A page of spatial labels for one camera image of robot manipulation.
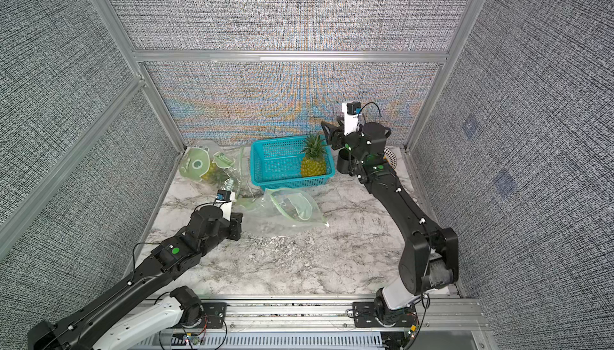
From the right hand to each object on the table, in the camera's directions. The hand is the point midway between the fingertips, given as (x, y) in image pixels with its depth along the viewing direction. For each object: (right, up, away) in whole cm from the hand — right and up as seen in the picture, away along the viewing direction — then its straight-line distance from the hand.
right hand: (331, 112), depth 74 cm
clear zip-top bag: (-40, -16, +25) cm, 50 cm away
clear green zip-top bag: (-16, -29, -10) cm, 34 cm away
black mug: (+8, -14, +30) cm, 34 cm away
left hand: (-27, -32, +3) cm, 42 cm away
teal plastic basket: (-22, -15, +39) cm, 48 cm away
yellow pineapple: (-5, -16, +22) cm, 27 cm away
